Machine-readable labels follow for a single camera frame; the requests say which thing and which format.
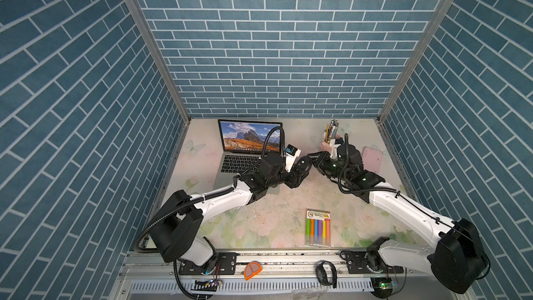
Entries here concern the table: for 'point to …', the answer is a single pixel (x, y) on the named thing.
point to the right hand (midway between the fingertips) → (308, 158)
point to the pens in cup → (330, 132)
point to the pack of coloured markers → (318, 228)
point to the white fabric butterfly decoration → (189, 144)
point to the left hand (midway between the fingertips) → (308, 172)
